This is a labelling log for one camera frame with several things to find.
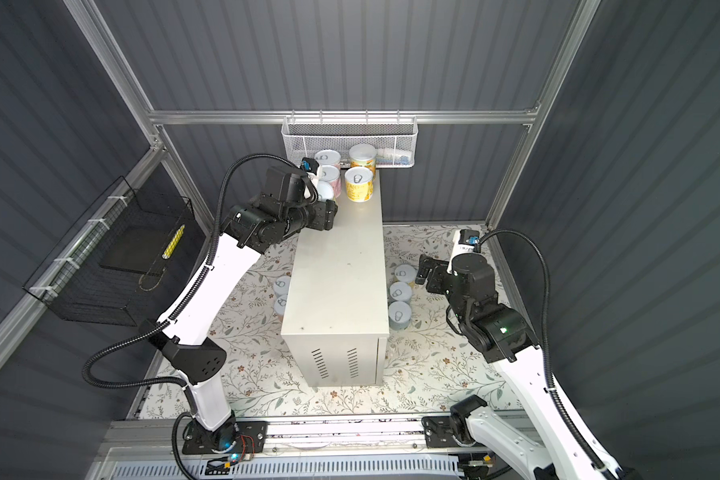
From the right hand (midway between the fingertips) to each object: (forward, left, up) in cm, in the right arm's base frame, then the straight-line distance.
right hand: (442, 262), depth 68 cm
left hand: (+13, +28, +7) cm, 32 cm away
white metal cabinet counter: (-16, +23, +2) cm, 28 cm away
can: (+11, +46, -26) cm, 54 cm away
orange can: (+4, +45, -26) cm, 52 cm away
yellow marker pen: (+10, +69, -4) cm, 70 cm away
